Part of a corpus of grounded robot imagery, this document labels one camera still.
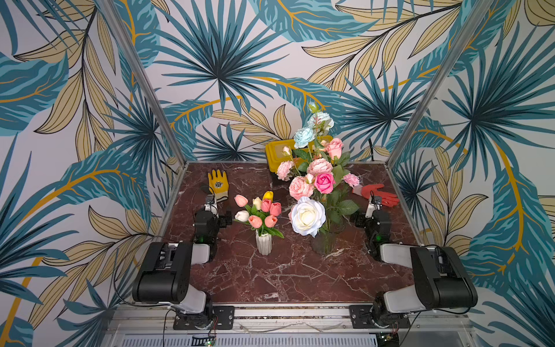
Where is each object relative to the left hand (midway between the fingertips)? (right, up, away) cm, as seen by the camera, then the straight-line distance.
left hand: (217, 208), depth 93 cm
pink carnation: (+50, +12, -24) cm, 56 cm away
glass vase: (+45, -14, -3) cm, 47 cm away
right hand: (+64, 0, 0) cm, 64 cm away
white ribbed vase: (+21, -11, -14) cm, 28 cm away
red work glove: (+80, +3, +13) cm, 81 cm away
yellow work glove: (-4, +10, +16) cm, 19 cm away
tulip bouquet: (+22, +1, -27) cm, 34 cm away
